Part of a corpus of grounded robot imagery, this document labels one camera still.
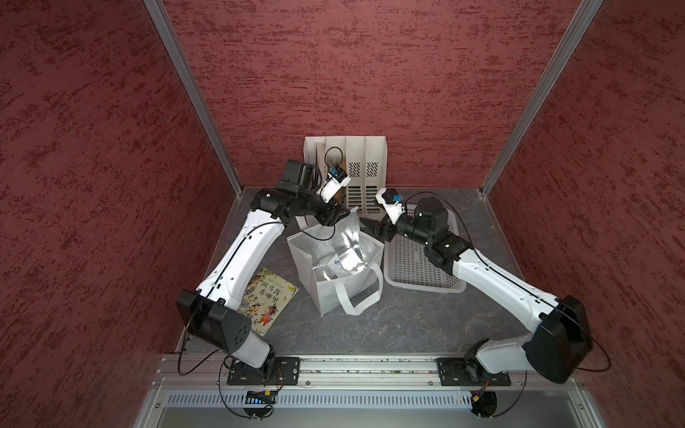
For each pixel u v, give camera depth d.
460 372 0.73
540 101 0.90
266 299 0.87
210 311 0.40
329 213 0.65
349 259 0.95
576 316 0.42
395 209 0.64
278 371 0.73
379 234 0.67
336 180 0.63
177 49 0.78
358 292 0.85
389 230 0.65
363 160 1.14
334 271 0.92
